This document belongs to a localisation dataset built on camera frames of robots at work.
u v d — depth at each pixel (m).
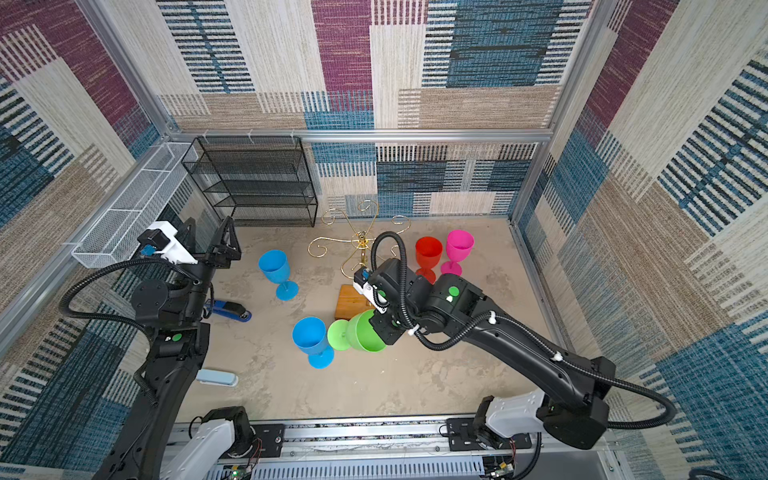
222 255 0.58
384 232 0.53
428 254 0.94
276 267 0.87
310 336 0.81
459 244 0.92
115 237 0.71
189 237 0.63
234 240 0.61
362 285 0.57
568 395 0.38
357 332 0.59
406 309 0.44
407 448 0.73
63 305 0.42
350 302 0.97
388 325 0.56
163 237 0.51
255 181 1.10
